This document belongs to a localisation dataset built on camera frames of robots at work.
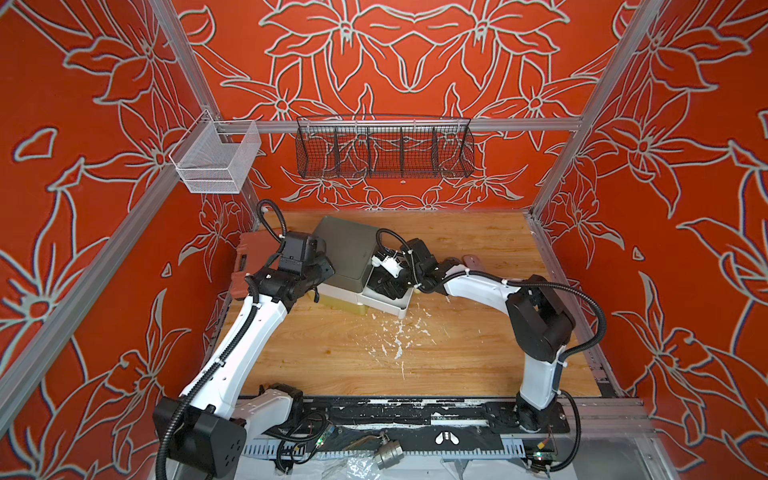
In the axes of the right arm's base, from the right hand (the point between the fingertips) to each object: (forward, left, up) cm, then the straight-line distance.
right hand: (380, 276), depth 89 cm
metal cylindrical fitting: (-44, -3, -6) cm, 44 cm away
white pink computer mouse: (+12, -32, -8) cm, 35 cm away
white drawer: (-9, +2, +2) cm, 10 cm away
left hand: (-4, +14, +13) cm, 19 cm away
